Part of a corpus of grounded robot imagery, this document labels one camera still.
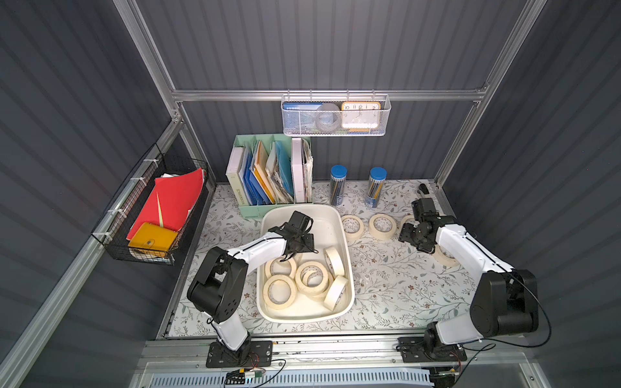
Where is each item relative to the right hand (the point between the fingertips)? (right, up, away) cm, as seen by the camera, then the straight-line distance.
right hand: (416, 238), depth 88 cm
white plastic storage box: (-30, +2, +15) cm, 34 cm away
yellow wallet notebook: (-82, +4, -23) cm, 85 cm away
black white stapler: (+13, +19, +24) cm, 33 cm away
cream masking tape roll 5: (-31, -14, -12) cm, 36 cm away
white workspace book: (-69, +32, +6) cm, 77 cm away
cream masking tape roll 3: (-39, -15, 0) cm, 41 cm away
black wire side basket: (-90, +14, -20) cm, 93 cm away
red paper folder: (-80, +15, -16) cm, 83 cm away
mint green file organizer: (-57, +26, +4) cm, 63 cm away
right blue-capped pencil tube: (-13, +23, +8) cm, 27 cm away
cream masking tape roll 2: (-53, -11, +3) cm, 54 cm away
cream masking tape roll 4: (-51, -19, -2) cm, 54 cm away
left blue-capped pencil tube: (-28, +25, +11) cm, 39 cm away
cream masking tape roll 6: (-31, -7, -6) cm, 32 cm away
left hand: (-42, -2, +4) cm, 42 cm away
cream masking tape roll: (-8, +3, +16) cm, 18 cm away
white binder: (-44, +26, +5) cm, 52 cm away
